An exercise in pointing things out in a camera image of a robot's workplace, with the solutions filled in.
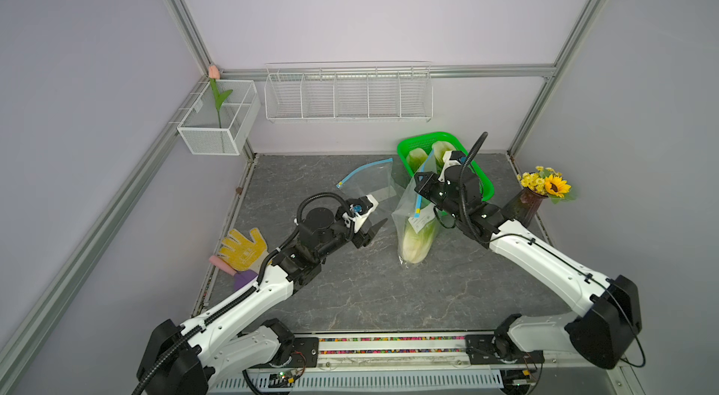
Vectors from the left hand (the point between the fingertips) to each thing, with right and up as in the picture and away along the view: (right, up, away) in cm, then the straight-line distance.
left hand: (375, 209), depth 72 cm
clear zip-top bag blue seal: (+1, +8, +39) cm, 40 cm away
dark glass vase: (+49, 0, +17) cm, 52 cm away
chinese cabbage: (+13, -13, +14) cm, 23 cm away
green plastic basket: (+22, +24, +44) cm, 55 cm away
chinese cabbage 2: (+26, +20, +39) cm, 51 cm away
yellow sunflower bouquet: (+50, +7, +7) cm, 51 cm away
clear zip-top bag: (+10, -1, -2) cm, 11 cm away
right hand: (+10, +10, +4) cm, 15 cm away
